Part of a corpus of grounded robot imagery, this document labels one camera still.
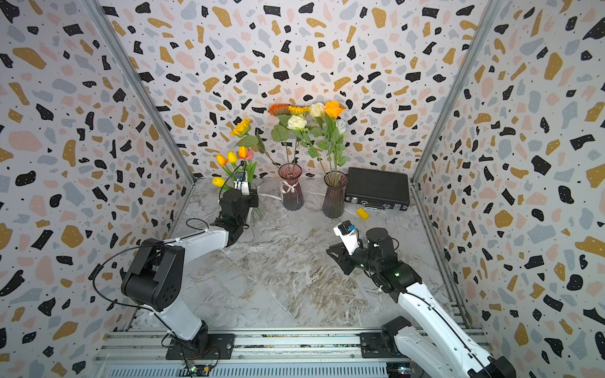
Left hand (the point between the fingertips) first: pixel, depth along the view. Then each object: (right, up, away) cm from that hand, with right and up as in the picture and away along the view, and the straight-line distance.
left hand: (250, 182), depth 90 cm
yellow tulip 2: (-8, -1, -9) cm, 12 cm away
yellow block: (+47, -13, +20) cm, 52 cm away
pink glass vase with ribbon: (+15, -4, +11) cm, 19 cm away
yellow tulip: (-6, +9, -2) cm, 11 cm away
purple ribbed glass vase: (+32, -7, +11) cm, 35 cm away
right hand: (+30, -23, -15) cm, 40 cm away
